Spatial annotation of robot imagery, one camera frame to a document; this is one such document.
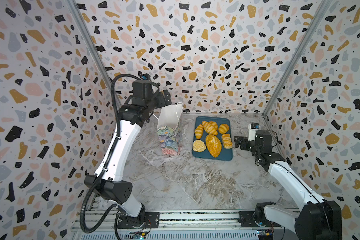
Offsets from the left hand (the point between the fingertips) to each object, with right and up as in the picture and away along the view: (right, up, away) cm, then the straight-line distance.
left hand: (162, 92), depth 69 cm
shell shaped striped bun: (+37, -17, +38) cm, 56 cm away
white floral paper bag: (-1, -15, +31) cm, 35 cm away
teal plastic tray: (+36, -34, +28) cm, 57 cm away
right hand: (+41, -20, +14) cm, 48 cm away
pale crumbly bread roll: (+18, -28, +27) cm, 44 cm away
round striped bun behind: (+31, -14, +42) cm, 53 cm away
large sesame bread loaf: (+28, -28, +27) cm, 48 cm away
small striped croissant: (+19, -20, +37) cm, 46 cm away
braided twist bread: (+38, -26, +31) cm, 55 cm away
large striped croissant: (+27, -17, +37) cm, 49 cm away
